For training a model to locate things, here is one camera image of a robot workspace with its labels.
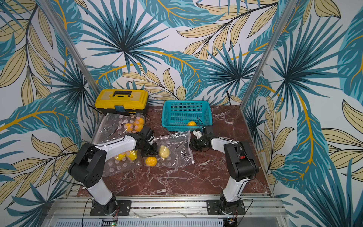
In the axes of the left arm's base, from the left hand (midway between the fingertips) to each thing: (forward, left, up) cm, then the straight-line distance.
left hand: (157, 155), depth 89 cm
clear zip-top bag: (+3, -10, +1) cm, 11 cm away
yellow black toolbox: (+32, +27, +14) cm, 44 cm away
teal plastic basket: (+36, -18, -2) cm, 40 cm away
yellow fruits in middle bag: (-2, +16, +3) cm, 16 cm away
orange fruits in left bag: (+20, +16, +3) cm, 26 cm away
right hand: (+6, -18, +2) cm, 19 cm away
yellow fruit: (+23, -22, +4) cm, 32 cm away
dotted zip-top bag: (+19, +34, +4) cm, 39 cm away
